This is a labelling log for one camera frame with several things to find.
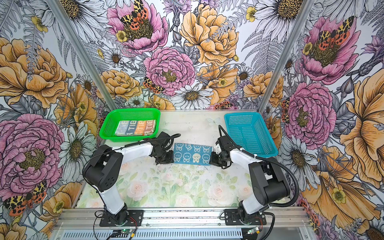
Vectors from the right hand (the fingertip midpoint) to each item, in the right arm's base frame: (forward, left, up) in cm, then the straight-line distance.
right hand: (210, 166), depth 89 cm
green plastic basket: (+38, +67, +6) cm, 77 cm away
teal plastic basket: (+26, -32, -3) cm, 41 cm away
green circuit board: (-30, +42, -2) cm, 52 cm away
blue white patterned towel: (+9, +11, -1) cm, 14 cm away
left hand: (+2, +24, -1) cm, 24 cm away
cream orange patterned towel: (+29, +50, +3) cm, 58 cm away
